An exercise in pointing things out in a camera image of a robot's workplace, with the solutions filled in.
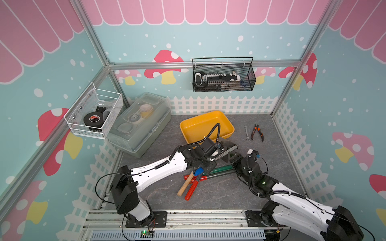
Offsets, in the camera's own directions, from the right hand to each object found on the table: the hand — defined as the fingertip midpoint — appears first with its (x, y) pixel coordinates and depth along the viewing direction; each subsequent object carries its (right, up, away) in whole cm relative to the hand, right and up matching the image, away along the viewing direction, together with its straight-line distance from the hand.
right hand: (227, 154), depth 81 cm
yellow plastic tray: (-18, +14, +29) cm, 37 cm away
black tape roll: (-65, +19, -10) cm, 68 cm away
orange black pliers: (+28, +15, +32) cm, 45 cm away
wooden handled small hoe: (-26, -19, -3) cm, 32 cm away
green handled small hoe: (-4, -11, +9) cm, 15 cm away
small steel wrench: (+19, +8, +25) cm, 33 cm away
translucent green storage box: (-54, +18, +13) cm, 59 cm away
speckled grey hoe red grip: (-19, -17, 0) cm, 26 cm away
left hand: (-10, -5, -3) cm, 11 cm away
